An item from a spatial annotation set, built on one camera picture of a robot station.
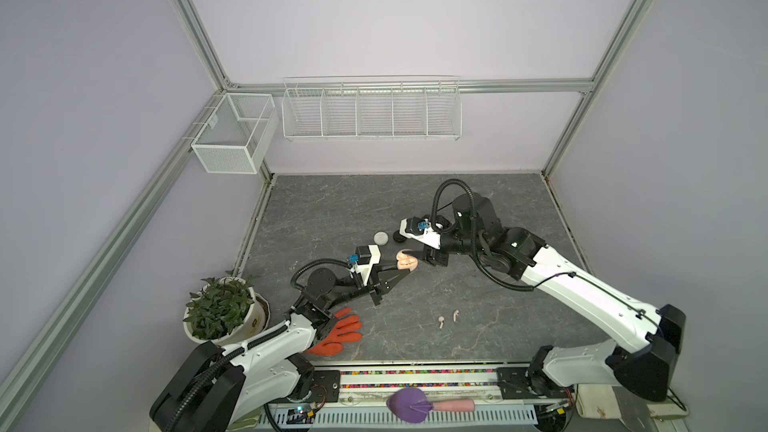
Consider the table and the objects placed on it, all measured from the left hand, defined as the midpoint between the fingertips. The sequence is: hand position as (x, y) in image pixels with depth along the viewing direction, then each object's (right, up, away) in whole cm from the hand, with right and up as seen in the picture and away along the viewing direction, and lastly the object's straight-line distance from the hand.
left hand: (407, 271), depth 69 cm
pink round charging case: (0, +2, -1) cm, 3 cm away
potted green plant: (-43, -10, +1) cm, 44 cm away
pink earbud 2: (+15, -16, +15) cm, 26 cm away
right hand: (+1, +8, +1) cm, 8 cm away
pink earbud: (+10, -17, +15) cm, 25 cm away
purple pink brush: (+1, -32, +1) cm, 32 cm away
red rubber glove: (-17, -20, +13) cm, 29 cm away
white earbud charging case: (-7, +4, +29) cm, 30 cm away
